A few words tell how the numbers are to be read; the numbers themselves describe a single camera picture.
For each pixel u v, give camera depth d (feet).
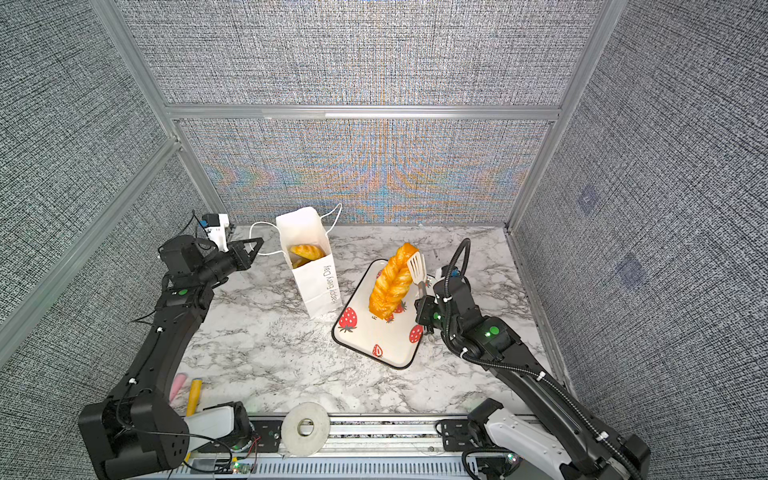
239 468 2.30
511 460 2.27
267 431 2.41
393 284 2.74
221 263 2.21
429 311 2.13
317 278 2.68
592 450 1.28
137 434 1.29
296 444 2.35
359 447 2.40
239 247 2.20
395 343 3.02
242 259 2.18
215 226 2.21
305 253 3.04
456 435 2.39
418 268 2.59
